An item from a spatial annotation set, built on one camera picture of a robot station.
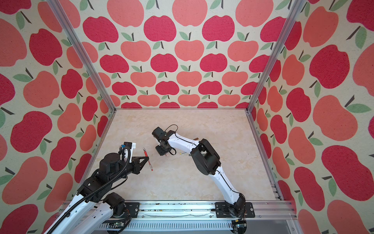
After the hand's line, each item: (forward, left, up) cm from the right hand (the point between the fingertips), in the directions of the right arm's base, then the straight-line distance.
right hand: (164, 149), depth 97 cm
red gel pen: (-17, +2, +18) cm, 25 cm away
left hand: (-17, +1, +19) cm, 26 cm away
